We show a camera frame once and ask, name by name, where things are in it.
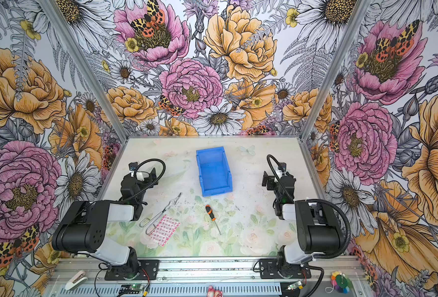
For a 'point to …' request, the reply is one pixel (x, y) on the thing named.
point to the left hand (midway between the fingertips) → (146, 174)
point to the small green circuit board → (132, 288)
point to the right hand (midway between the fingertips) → (274, 176)
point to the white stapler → (78, 279)
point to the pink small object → (212, 292)
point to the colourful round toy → (340, 281)
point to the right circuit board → (296, 285)
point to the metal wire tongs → (146, 222)
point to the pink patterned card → (164, 229)
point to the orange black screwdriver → (208, 210)
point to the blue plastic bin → (215, 177)
